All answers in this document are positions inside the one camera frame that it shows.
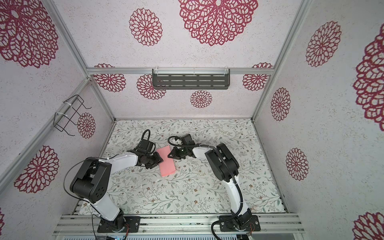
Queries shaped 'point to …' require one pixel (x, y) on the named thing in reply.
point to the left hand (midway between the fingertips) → (161, 163)
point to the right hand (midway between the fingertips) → (167, 154)
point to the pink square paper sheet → (167, 166)
